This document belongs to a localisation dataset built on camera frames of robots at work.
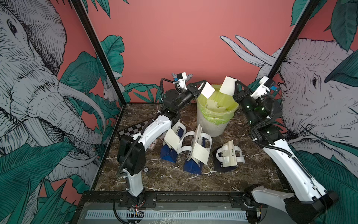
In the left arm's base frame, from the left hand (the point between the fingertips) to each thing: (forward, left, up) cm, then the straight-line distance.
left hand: (207, 80), depth 64 cm
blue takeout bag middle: (-22, +10, -25) cm, 35 cm away
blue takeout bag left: (-6, +14, -31) cm, 35 cm away
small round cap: (-23, +35, -49) cm, 65 cm away
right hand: (-5, -10, +4) cm, 12 cm away
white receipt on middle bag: (-25, +4, -26) cm, 36 cm away
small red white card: (-8, +33, -46) cm, 57 cm away
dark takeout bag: (-25, -7, -33) cm, 42 cm away
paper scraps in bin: (+16, -12, -35) cm, 40 cm away
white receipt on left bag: (-15, +18, -28) cm, 36 cm away
